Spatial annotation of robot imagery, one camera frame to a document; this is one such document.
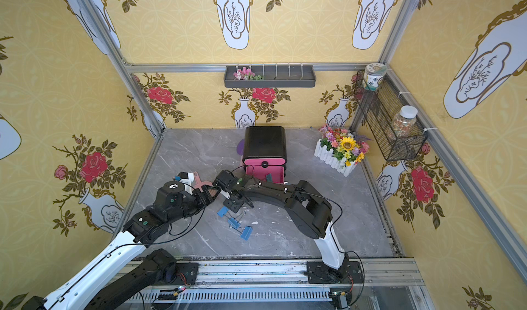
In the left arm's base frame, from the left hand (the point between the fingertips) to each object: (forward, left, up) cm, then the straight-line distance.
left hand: (210, 191), depth 76 cm
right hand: (+6, -9, -15) cm, 18 cm away
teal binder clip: (+10, -23, -9) cm, 26 cm away
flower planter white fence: (+19, -54, 0) cm, 58 cm away
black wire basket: (+41, -77, +5) cm, 87 cm away
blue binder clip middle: (-6, -7, -16) cm, 19 cm away
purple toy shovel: (+37, -8, -19) cm, 42 cm away
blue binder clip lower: (-11, -13, -15) cm, 23 cm away
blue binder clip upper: (-1, -2, -16) cm, 16 cm away
